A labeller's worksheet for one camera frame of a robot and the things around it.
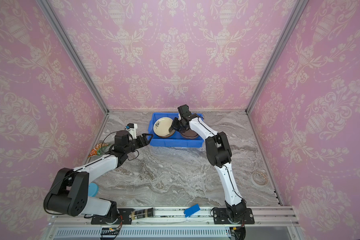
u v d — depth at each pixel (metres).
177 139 0.92
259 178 0.87
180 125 0.88
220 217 0.73
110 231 0.73
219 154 0.61
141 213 0.73
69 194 0.43
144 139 0.79
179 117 0.94
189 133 1.04
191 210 0.75
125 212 0.76
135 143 0.78
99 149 0.93
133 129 0.81
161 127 1.04
